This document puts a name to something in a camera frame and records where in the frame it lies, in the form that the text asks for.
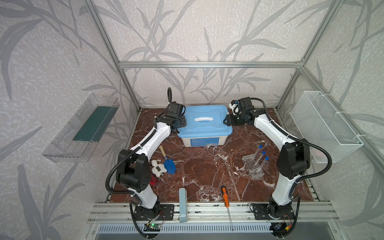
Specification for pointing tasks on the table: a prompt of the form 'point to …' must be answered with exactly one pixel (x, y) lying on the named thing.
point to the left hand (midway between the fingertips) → (184, 116)
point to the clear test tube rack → (253, 166)
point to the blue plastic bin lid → (204, 120)
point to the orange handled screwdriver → (226, 201)
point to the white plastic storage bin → (190, 142)
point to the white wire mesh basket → (317, 120)
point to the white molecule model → (158, 168)
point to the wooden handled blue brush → (169, 164)
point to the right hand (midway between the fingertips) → (226, 117)
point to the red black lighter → (152, 181)
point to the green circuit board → (152, 227)
